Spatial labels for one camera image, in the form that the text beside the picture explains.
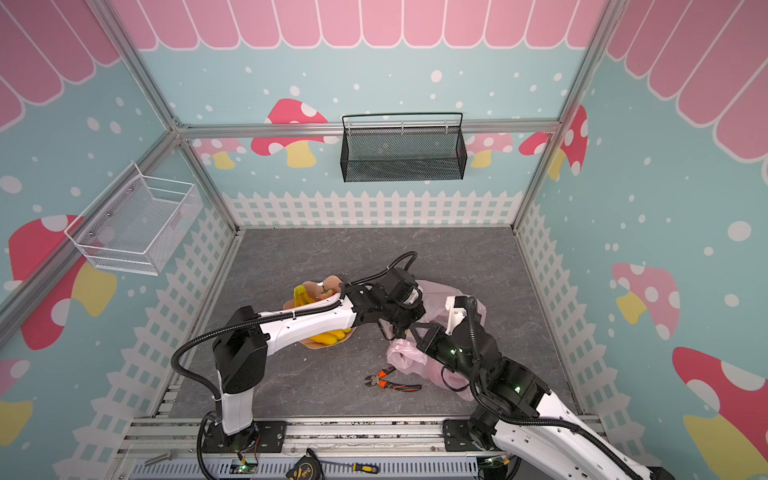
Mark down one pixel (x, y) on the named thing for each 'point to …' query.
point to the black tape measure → (307, 468)
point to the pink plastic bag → (406, 358)
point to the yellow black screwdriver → (359, 467)
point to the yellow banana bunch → (301, 298)
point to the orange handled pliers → (374, 381)
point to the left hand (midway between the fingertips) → (435, 335)
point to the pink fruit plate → (290, 304)
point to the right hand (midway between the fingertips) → (406, 327)
